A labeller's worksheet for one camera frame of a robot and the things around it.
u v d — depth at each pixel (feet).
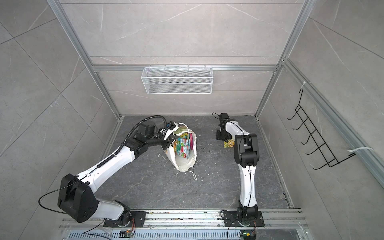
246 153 1.98
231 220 2.39
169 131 2.16
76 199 1.33
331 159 1.93
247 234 2.30
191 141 2.96
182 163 2.90
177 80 3.29
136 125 1.77
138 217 2.41
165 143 2.27
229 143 3.26
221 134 3.07
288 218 2.46
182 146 2.96
